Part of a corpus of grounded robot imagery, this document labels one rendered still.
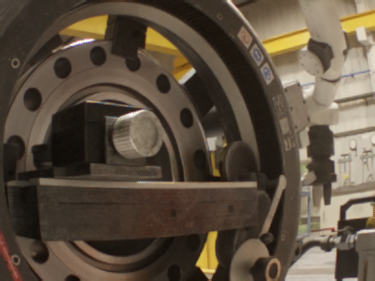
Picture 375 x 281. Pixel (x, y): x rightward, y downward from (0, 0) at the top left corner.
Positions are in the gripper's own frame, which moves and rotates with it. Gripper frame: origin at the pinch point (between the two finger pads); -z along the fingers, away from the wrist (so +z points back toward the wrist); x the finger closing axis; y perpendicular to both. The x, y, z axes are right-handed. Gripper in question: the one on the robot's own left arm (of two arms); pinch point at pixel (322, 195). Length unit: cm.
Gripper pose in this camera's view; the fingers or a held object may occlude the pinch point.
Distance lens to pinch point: 128.2
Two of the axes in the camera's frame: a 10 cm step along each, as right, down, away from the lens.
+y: -9.4, -0.3, -3.4
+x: -3.4, 1.6, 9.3
